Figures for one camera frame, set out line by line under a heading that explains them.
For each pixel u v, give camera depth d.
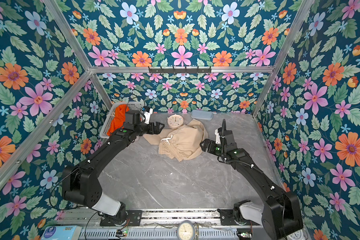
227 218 0.73
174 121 1.11
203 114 1.19
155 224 0.73
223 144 0.63
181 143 0.95
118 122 1.02
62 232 0.66
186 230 0.67
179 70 0.93
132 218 0.74
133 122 0.65
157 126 0.77
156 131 0.77
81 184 0.43
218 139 0.74
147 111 0.75
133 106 1.15
